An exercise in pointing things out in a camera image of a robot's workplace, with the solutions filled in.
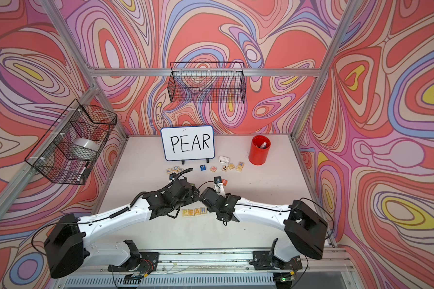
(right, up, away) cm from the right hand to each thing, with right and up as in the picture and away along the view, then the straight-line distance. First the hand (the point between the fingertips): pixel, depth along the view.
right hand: (218, 203), depth 84 cm
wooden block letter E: (-13, -5, +2) cm, 14 cm away
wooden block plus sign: (+12, +15, +18) cm, 26 cm away
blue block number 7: (-9, +15, +19) cm, 26 cm away
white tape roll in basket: (-55, +28, -11) cm, 62 cm away
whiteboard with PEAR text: (-18, +29, +17) cm, 38 cm away
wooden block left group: (-28, +13, +17) cm, 36 cm away
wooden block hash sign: (+8, +16, +20) cm, 27 cm away
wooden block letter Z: (-3, +14, +17) cm, 23 cm away
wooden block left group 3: (-22, +14, +17) cm, 31 cm away
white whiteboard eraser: (+3, +20, +20) cm, 29 cm away
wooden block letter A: (-10, -5, +2) cm, 11 cm away
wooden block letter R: (-7, -4, +2) cm, 9 cm away
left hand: (-11, +4, -2) cm, 12 cm away
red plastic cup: (+24, +25, +17) cm, 39 cm away
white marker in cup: (+26, +28, +17) cm, 42 cm away
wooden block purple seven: (+4, +15, +17) cm, 23 cm away
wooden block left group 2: (-25, +15, +18) cm, 34 cm away
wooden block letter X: (+14, +17, +20) cm, 30 cm away
